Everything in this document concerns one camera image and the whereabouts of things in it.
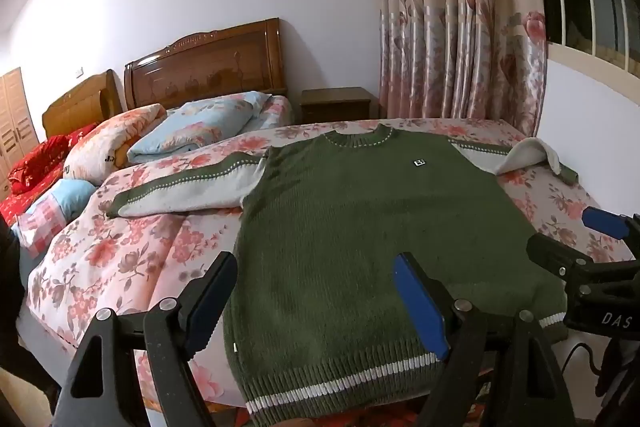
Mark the light blue floral pillow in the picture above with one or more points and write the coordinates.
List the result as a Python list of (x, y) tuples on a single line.
[(200, 122)]

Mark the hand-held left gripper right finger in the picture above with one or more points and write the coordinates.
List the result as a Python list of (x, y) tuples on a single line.
[(420, 302)]

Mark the wooden wardrobe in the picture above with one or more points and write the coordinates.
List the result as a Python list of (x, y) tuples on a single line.
[(15, 122)]

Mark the light wooden headboard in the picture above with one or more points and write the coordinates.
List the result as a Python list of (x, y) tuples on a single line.
[(75, 107)]

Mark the pink floral bed quilt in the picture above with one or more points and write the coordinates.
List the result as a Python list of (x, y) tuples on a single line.
[(150, 257)]

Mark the wooden nightstand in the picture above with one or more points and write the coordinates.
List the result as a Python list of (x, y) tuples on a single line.
[(340, 104)]

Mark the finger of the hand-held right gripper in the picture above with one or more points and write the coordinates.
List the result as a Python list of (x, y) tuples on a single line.
[(550, 254), (602, 221)]

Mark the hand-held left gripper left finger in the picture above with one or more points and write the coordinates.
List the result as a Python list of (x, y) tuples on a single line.
[(212, 302)]

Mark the red blanket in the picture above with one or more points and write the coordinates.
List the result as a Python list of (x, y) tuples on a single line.
[(30, 177)]

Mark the pink floral curtain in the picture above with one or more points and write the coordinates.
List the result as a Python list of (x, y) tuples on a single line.
[(450, 32)]

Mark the dark carved wooden headboard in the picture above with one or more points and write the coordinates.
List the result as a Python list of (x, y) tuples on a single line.
[(200, 67)]

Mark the blue and pink pillow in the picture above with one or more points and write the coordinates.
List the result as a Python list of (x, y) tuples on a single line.
[(65, 199)]

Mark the white orange floral pillow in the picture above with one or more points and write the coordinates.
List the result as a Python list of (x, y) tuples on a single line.
[(110, 142)]

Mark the green knit sweater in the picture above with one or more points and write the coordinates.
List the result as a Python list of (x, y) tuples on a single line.
[(350, 232)]

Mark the dark cloth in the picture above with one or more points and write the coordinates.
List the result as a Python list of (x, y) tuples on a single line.
[(10, 297)]

